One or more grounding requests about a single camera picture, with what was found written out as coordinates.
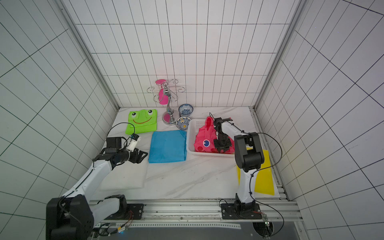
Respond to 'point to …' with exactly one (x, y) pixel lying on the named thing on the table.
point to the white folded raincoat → (126, 175)
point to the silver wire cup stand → (167, 90)
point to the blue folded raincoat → (167, 146)
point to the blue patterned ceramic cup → (182, 123)
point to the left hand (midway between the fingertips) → (140, 154)
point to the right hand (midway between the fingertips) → (217, 149)
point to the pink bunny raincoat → (204, 142)
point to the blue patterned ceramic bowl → (185, 110)
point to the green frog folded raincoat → (144, 120)
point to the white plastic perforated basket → (194, 126)
